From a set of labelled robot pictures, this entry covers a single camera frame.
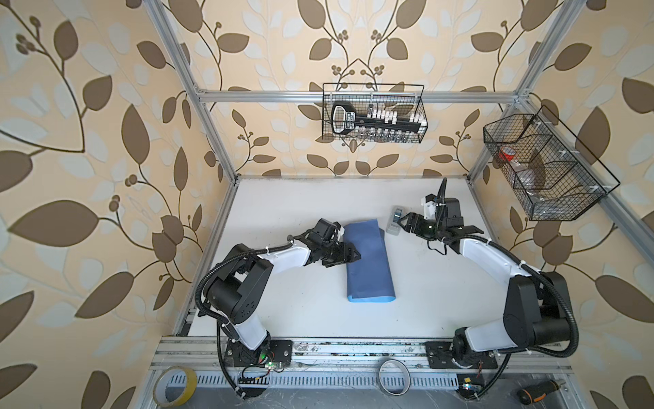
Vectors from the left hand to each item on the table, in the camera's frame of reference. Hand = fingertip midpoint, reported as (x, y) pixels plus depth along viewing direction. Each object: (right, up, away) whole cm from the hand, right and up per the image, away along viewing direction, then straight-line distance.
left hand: (350, 255), depth 88 cm
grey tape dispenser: (+17, +10, +9) cm, 21 cm away
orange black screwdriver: (+48, -32, -22) cm, 62 cm away
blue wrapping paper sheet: (+6, -7, -4) cm, 10 cm away
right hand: (+20, +11, +2) cm, 23 cm away
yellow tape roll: (-50, -33, -18) cm, 63 cm away
